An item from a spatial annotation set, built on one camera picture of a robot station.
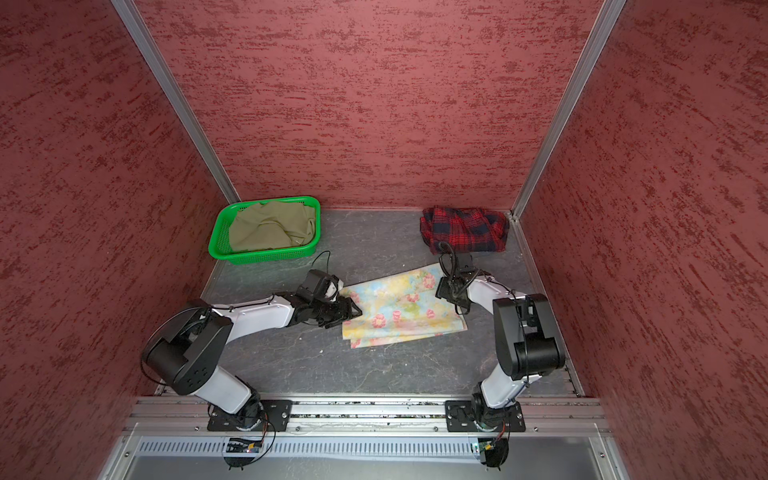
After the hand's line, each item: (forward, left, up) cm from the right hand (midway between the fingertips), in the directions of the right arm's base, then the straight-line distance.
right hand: (443, 299), depth 96 cm
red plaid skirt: (+26, -12, +5) cm, 29 cm away
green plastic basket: (+21, +77, +8) cm, 81 cm away
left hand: (-8, +29, +2) cm, 30 cm away
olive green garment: (+30, +61, +5) cm, 68 cm away
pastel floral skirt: (-3, +14, +1) cm, 15 cm away
